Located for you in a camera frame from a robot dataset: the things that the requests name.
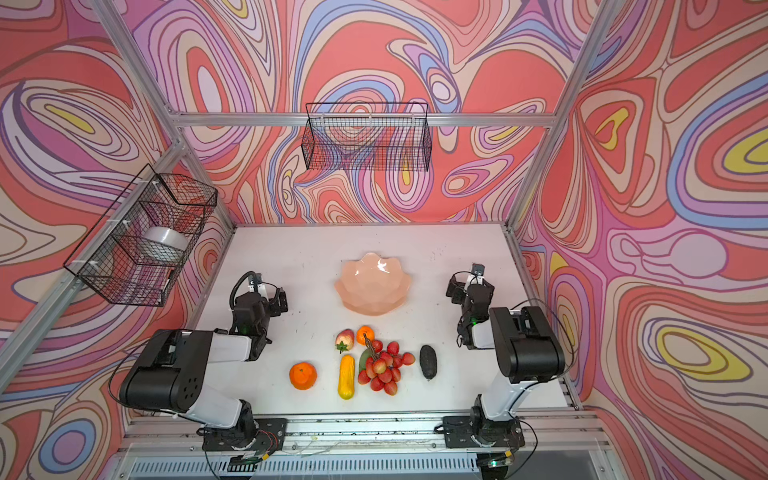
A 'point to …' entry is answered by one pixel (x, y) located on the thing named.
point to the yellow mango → (346, 378)
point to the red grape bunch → (383, 368)
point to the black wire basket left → (135, 251)
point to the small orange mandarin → (360, 334)
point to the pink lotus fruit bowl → (372, 285)
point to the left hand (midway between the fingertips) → (269, 288)
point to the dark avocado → (428, 361)
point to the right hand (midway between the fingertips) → (469, 282)
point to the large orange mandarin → (302, 375)
